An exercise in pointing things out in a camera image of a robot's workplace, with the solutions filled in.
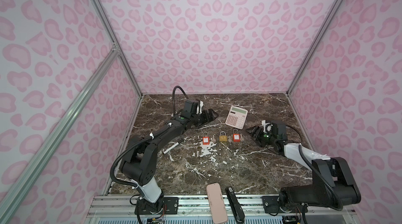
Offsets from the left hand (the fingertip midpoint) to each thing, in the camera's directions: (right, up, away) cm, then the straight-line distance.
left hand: (215, 115), depth 86 cm
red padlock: (+13, -13, +10) cm, 21 cm away
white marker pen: (-23, -18, +7) cm, 30 cm away
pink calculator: (+15, -3, +18) cm, 24 cm away
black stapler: (+9, -40, -14) cm, 43 cm away
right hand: (+19, -9, +2) cm, 21 cm away
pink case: (0, -40, -12) cm, 42 cm away
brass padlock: (+5, -14, +10) cm, 18 cm away
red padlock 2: (-5, -16, +8) cm, 18 cm away
